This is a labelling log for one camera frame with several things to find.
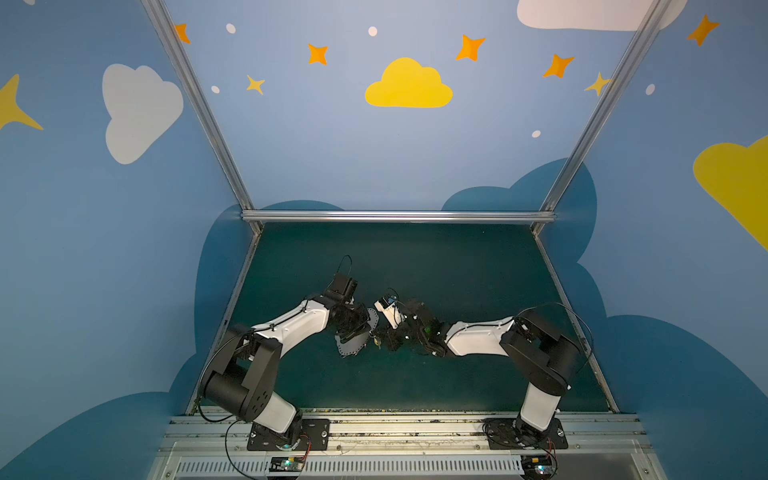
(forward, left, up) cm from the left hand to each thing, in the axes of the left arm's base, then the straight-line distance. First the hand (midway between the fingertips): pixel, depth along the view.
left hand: (377, 326), depth 88 cm
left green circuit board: (-34, +21, -6) cm, 40 cm away
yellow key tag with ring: (-3, 0, -4) cm, 5 cm away
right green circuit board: (-33, -41, -6) cm, 53 cm away
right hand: (0, 0, -1) cm, 1 cm away
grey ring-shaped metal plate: (-4, +8, -5) cm, 10 cm away
